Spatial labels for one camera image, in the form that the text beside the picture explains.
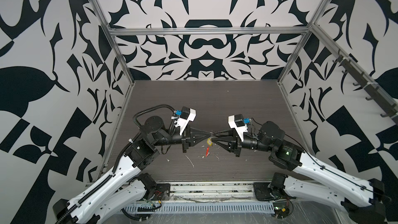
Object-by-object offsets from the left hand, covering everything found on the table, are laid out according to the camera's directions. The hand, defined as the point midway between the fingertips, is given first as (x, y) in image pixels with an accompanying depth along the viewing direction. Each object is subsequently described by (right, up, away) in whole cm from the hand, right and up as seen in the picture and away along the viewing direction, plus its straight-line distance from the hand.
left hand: (211, 132), depth 54 cm
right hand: (+1, -2, +1) cm, 3 cm away
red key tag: (-1, -7, +2) cm, 8 cm away
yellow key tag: (-1, -4, +2) cm, 4 cm away
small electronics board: (+33, -39, +17) cm, 53 cm away
